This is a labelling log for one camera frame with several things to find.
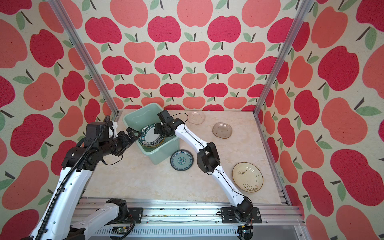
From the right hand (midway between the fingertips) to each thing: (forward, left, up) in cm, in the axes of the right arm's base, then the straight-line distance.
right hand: (159, 129), depth 96 cm
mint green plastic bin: (-11, -8, -6) cm, 15 cm away
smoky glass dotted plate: (+14, -43, -12) cm, 47 cm away
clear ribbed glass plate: (+23, -22, -10) cm, 34 cm away
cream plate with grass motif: (-21, -58, -13) cm, 63 cm away
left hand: (-21, +1, +19) cm, 28 cm away
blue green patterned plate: (-15, -16, -11) cm, 25 cm away
